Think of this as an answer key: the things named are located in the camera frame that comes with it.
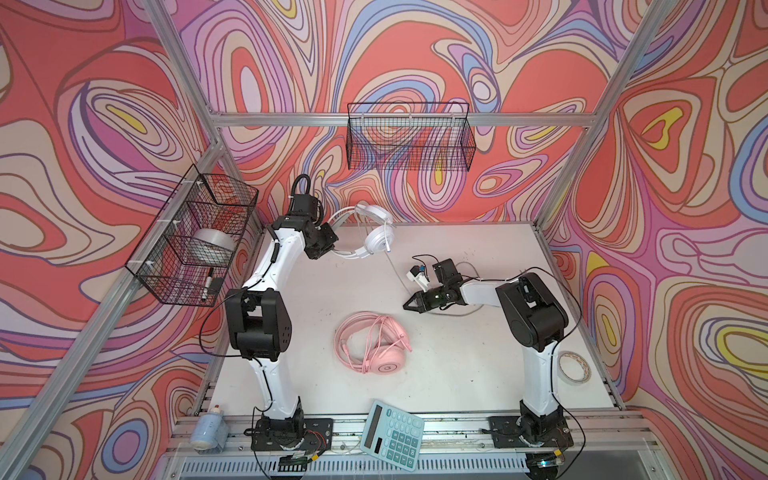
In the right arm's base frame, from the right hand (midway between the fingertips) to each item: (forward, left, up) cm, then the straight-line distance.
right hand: (408, 311), depth 97 cm
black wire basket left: (+1, +55, +32) cm, 64 cm away
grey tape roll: (+1, +49, +34) cm, 59 cm away
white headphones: (+10, +9, +29) cm, 32 cm away
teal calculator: (-35, +7, +3) cm, 36 cm away
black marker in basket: (-6, +51, +27) cm, 58 cm away
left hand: (+15, +22, +19) cm, 33 cm away
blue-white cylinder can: (-34, +49, +9) cm, 60 cm away
